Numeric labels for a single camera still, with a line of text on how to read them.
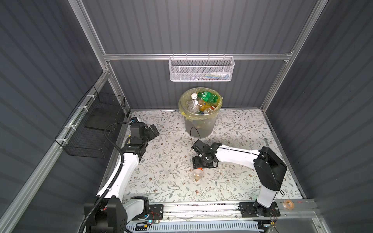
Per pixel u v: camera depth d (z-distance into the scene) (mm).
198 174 859
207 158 635
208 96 932
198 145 702
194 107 851
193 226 707
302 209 774
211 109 864
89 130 726
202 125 945
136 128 598
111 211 462
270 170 481
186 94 940
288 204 758
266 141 1014
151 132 742
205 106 868
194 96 937
